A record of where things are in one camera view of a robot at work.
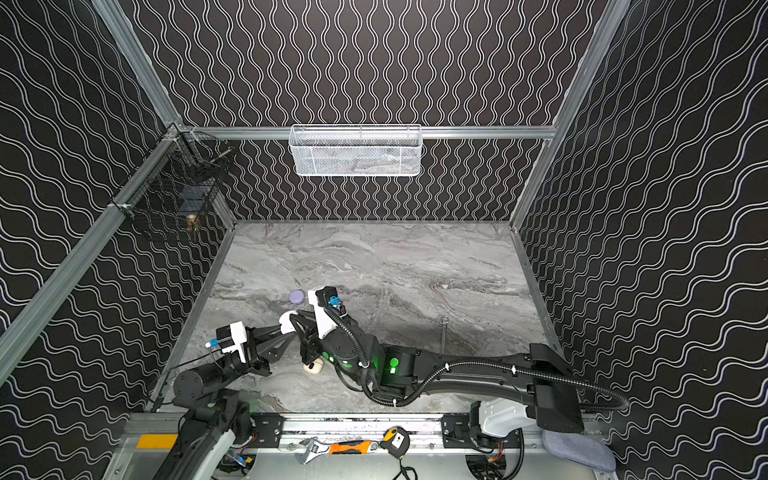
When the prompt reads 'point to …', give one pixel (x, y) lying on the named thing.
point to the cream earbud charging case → (317, 367)
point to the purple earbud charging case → (297, 296)
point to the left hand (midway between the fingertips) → (295, 334)
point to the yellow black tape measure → (396, 441)
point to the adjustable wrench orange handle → (348, 447)
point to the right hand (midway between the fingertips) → (294, 317)
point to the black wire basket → (174, 186)
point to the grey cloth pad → (581, 448)
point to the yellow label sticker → (156, 441)
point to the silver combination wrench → (443, 336)
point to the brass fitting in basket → (190, 222)
